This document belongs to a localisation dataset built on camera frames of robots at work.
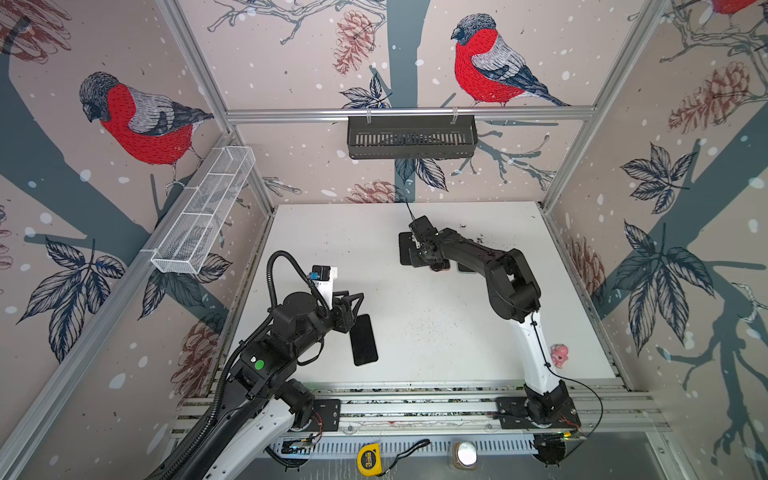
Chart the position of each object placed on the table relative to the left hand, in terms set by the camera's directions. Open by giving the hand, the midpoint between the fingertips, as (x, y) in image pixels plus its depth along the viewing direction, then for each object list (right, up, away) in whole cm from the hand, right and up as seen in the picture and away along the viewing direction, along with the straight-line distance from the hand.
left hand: (356, 296), depth 68 cm
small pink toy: (+55, -19, +14) cm, 60 cm away
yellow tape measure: (+3, -37, -2) cm, 37 cm away
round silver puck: (+24, -31, -8) cm, 40 cm away
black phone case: (+13, +10, +42) cm, 46 cm away
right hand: (+18, +4, +37) cm, 41 cm away
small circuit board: (-15, -38, +4) cm, 41 cm away
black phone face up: (0, -17, +17) cm, 24 cm away
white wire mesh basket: (-42, +20, +11) cm, 48 cm away
